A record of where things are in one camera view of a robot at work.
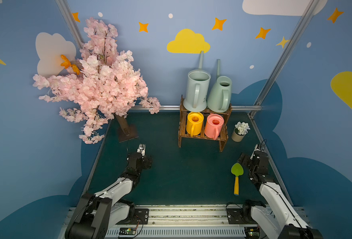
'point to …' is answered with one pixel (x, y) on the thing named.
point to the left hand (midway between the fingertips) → (141, 152)
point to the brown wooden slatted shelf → (182, 126)
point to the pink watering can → (213, 125)
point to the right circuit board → (252, 232)
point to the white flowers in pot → (239, 131)
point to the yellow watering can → (194, 123)
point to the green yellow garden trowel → (237, 170)
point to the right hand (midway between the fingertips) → (252, 154)
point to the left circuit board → (127, 231)
